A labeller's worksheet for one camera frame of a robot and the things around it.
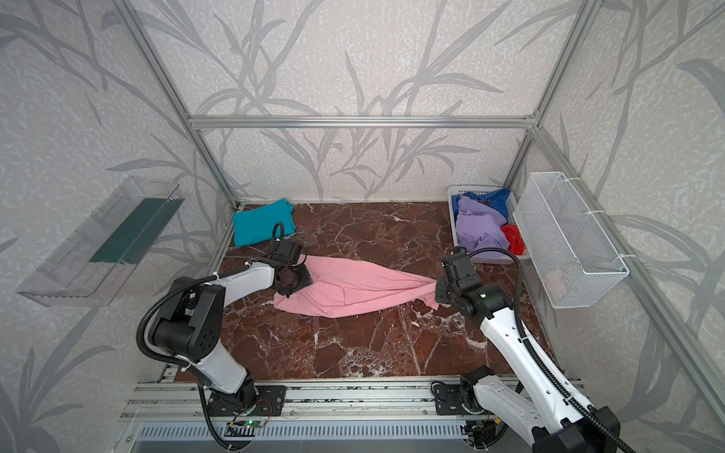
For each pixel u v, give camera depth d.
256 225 1.17
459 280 0.57
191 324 0.47
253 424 0.71
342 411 0.72
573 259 0.62
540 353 0.43
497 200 1.12
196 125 0.94
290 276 0.77
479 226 0.91
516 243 0.95
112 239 0.68
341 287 0.94
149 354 0.45
